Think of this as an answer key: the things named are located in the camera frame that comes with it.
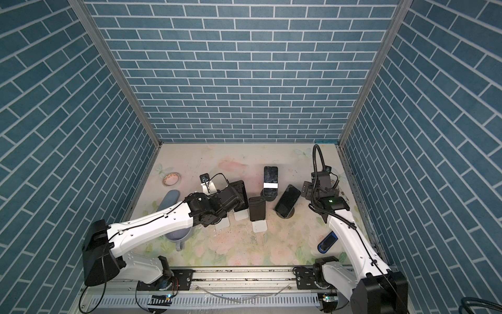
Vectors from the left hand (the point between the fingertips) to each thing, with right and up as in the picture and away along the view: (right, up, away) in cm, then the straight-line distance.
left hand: (222, 198), depth 79 cm
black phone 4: (+28, -3, +8) cm, 30 cm away
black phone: (+7, +4, +3) cm, 8 cm away
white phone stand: (+7, -10, +9) cm, 15 cm away
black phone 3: (+21, +5, +14) cm, 25 cm away
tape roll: (-33, +5, +25) cm, 42 cm away
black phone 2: (+15, -5, +3) cm, 16 cm away
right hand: (+40, +4, +3) cm, 40 cm away
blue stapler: (+44, -19, +1) cm, 48 cm away
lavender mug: (-17, -15, -2) cm, 23 cm away
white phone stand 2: (+15, -14, +7) cm, 22 cm away
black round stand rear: (+20, 0, +12) cm, 23 cm away
